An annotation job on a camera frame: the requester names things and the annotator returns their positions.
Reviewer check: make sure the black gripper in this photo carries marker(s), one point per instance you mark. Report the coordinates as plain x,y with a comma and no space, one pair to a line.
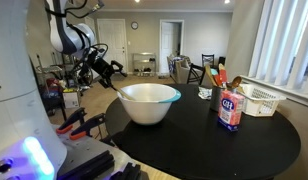
100,66

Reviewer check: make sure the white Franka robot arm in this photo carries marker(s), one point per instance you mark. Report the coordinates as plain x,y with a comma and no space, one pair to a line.
17,100

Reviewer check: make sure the white mixing bowl teal rim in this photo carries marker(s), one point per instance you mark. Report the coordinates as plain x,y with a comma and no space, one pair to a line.
147,108

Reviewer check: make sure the cardboard box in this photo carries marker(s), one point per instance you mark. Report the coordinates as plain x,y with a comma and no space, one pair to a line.
70,99

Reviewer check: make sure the white panel entry door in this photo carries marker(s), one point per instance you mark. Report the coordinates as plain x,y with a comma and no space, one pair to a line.
112,43

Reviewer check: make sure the metal shoe rack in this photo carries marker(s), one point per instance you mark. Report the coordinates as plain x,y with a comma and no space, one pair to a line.
144,65

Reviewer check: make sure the blue white blanket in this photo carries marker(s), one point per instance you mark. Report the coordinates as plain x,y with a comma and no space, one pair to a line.
174,63

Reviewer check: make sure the white open interior door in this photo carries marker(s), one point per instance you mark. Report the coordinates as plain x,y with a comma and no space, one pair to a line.
166,46

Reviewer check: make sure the grey sofa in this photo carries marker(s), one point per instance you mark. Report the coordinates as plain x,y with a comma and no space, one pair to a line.
182,71

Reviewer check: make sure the black metal dining chair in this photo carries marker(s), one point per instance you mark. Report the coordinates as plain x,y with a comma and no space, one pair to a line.
194,75

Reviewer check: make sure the round ceiling light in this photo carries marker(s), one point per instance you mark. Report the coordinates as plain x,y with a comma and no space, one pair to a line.
227,1
137,1

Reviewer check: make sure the flat wooden spatula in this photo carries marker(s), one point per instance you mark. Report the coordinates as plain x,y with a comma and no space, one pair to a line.
210,74

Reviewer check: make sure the black chair patterned cushion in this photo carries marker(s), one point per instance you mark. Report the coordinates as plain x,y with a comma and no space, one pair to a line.
208,60

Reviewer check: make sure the teal spatula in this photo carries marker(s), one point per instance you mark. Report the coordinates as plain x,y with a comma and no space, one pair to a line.
214,71

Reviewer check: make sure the grey utensil holder cup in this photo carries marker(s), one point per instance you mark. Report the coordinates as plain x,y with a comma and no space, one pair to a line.
216,100

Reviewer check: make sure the black round table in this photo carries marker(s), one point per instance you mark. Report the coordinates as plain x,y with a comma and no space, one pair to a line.
200,143

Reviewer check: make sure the red spatula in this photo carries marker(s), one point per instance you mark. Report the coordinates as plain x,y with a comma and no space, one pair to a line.
222,73

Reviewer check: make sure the pink sugar box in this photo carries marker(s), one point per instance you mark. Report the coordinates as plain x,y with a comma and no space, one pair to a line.
230,111

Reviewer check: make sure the brown wooden spoon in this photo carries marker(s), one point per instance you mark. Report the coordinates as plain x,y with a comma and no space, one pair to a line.
236,82

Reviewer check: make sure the white plastic basket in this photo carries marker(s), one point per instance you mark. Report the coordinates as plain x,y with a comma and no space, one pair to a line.
260,101

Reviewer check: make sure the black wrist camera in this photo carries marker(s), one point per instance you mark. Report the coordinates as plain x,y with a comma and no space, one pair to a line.
118,67

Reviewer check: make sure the white light switch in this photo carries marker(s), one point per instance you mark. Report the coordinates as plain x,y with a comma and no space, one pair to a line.
129,43

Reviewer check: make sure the round wall clock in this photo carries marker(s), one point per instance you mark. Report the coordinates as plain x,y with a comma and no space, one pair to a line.
134,25

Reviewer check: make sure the grey robot mount plate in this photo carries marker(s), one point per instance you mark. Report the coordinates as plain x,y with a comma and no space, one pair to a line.
87,150

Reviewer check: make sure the black aluminium rail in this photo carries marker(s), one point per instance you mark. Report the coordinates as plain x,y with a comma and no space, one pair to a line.
90,165

